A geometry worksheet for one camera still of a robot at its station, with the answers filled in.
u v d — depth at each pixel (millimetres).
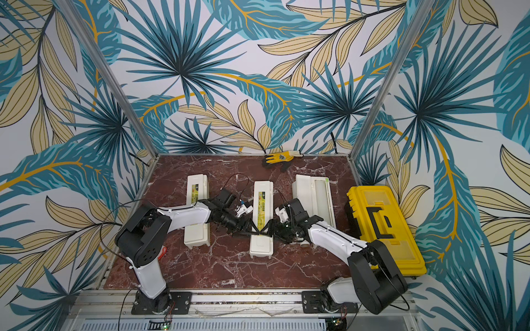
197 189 947
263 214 876
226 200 766
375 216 789
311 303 733
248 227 798
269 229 766
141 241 479
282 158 1170
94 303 739
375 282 420
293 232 660
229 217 787
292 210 689
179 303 732
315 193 954
